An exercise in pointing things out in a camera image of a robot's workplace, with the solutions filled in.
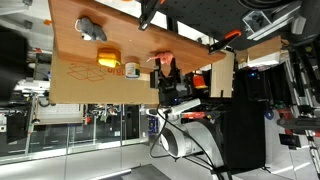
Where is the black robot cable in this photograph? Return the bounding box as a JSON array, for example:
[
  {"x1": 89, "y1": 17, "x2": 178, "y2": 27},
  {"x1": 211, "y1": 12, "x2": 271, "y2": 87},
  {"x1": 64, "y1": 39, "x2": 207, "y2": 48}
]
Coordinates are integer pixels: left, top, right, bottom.
[{"x1": 148, "y1": 105, "x2": 224, "y2": 180}]

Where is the white labelled tin can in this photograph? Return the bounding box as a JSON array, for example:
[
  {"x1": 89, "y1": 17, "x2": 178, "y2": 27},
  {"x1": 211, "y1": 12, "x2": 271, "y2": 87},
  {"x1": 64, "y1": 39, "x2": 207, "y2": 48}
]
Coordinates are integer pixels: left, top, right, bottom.
[{"x1": 124, "y1": 61, "x2": 142, "y2": 80}]

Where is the black clamp with orange trigger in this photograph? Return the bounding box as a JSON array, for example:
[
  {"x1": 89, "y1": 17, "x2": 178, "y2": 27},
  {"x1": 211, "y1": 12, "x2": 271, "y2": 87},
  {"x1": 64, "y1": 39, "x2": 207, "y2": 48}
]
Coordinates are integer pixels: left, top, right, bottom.
[{"x1": 137, "y1": 0, "x2": 165, "y2": 32}]

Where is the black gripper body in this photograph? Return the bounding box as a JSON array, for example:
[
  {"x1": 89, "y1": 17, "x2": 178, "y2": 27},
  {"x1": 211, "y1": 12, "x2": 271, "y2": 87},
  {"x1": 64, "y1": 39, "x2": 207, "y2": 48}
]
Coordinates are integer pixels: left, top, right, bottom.
[{"x1": 149, "y1": 68, "x2": 184, "y2": 105}]

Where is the large flat cardboard sheet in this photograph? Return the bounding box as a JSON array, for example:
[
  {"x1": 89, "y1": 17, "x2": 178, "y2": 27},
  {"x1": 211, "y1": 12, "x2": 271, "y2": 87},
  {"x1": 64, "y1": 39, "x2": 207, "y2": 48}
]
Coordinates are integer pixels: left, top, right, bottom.
[{"x1": 48, "y1": 52, "x2": 161, "y2": 106}]

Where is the white grey equipment box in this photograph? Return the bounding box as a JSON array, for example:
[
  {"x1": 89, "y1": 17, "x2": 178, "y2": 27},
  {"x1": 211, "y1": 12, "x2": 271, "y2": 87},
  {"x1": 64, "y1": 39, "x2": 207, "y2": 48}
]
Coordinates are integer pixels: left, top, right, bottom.
[{"x1": 242, "y1": 0, "x2": 303, "y2": 42}]

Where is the yellow orange plastic cup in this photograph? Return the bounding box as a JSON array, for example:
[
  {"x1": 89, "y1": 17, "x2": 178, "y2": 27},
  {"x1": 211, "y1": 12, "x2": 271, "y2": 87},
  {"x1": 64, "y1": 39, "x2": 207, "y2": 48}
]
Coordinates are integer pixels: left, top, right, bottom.
[{"x1": 96, "y1": 47, "x2": 122, "y2": 69}]

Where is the pink rabbit plush toy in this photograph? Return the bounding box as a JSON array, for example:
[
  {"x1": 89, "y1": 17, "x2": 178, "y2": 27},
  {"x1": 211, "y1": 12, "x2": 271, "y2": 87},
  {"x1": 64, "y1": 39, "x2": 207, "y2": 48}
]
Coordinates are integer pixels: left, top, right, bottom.
[{"x1": 146, "y1": 50, "x2": 175, "y2": 66}]

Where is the orange red small object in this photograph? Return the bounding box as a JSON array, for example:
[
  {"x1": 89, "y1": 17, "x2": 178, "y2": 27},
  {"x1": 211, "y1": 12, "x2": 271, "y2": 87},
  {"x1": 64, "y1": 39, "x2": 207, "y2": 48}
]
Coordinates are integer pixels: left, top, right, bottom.
[{"x1": 192, "y1": 74, "x2": 209, "y2": 90}]

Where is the brown cardboard box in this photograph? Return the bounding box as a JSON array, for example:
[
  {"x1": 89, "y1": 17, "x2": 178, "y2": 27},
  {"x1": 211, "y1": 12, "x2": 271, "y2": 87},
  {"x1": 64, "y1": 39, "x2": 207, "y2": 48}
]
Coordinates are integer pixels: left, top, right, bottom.
[{"x1": 235, "y1": 35, "x2": 284, "y2": 69}]

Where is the light wooden panel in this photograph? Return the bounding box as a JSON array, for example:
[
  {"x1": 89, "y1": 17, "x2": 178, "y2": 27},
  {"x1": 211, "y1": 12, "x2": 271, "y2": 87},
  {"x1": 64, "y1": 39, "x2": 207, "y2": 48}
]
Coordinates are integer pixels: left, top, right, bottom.
[{"x1": 209, "y1": 49, "x2": 236, "y2": 99}]

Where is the grey mouse plush toy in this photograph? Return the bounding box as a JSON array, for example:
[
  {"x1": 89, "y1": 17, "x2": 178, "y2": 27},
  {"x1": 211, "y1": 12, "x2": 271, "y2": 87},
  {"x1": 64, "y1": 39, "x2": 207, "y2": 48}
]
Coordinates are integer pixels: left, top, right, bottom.
[{"x1": 74, "y1": 16, "x2": 109, "y2": 43}]

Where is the black clamp with orange handle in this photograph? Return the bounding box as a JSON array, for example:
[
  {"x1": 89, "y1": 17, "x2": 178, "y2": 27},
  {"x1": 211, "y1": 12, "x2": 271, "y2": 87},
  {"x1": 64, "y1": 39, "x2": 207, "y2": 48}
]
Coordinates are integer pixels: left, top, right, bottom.
[{"x1": 208, "y1": 29, "x2": 243, "y2": 56}]

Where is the black fabric screen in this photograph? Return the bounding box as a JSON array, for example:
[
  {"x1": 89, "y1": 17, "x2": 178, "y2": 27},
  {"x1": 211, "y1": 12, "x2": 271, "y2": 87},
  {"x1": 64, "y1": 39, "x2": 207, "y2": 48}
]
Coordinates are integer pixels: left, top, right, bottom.
[{"x1": 221, "y1": 66, "x2": 268, "y2": 178}]

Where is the red flat bar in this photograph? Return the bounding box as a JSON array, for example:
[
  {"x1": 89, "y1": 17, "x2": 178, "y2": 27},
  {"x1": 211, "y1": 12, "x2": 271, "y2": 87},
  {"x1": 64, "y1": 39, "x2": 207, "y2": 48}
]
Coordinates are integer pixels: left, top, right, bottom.
[{"x1": 181, "y1": 111, "x2": 207, "y2": 120}]

